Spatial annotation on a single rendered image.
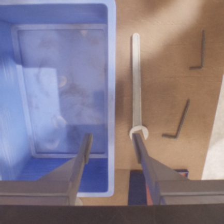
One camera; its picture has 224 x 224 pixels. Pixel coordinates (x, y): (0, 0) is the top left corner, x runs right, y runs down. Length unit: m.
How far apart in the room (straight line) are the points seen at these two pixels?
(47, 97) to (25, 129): 0.08
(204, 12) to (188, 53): 0.08
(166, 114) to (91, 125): 0.17
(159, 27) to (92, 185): 0.32
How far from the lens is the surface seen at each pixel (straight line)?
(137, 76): 0.34
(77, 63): 0.34
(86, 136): 0.15
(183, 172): 0.45
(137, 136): 0.16
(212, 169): 1.20
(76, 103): 0.35
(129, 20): 0.34
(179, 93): 0.37
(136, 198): 0.36
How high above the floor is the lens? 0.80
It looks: 73 degrees down
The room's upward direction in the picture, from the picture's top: 178 degrees clockwise
